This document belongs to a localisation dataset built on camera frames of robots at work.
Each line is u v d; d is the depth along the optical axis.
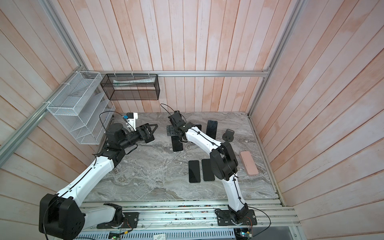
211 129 0.98
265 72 0.93
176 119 0.73
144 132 0.67
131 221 0.73
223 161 0.54
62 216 0.39
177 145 1.02
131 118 0.68
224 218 0.73
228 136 1.03
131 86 1.04
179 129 0.70
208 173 0.95
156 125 0.72
